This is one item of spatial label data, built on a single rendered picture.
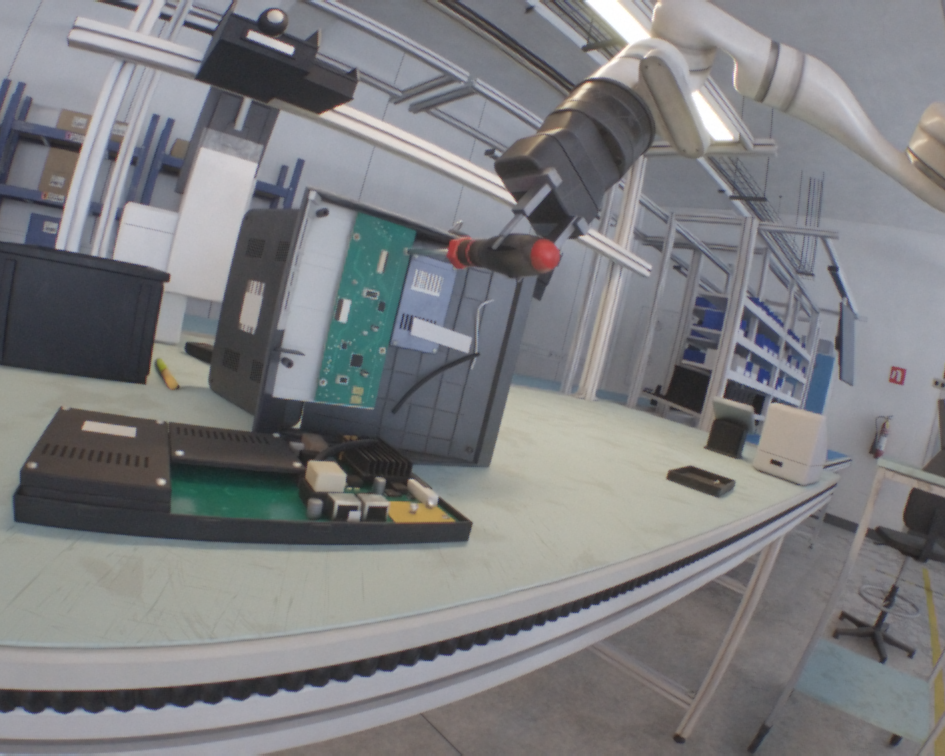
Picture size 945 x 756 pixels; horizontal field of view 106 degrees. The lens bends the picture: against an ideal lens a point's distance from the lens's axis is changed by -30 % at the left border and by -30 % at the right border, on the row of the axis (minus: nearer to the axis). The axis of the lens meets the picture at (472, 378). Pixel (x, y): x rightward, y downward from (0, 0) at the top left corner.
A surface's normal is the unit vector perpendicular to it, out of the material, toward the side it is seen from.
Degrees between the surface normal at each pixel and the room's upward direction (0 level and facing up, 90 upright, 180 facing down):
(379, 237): 90
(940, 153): 120
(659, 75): 149
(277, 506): 0
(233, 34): 93
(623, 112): 77
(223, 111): 97
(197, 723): 90
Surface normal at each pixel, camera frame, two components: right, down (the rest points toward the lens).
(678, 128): -0.60, 0.76
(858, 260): -0.73, -0.12
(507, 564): 0.24, -0.97
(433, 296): 0.59, 0.22
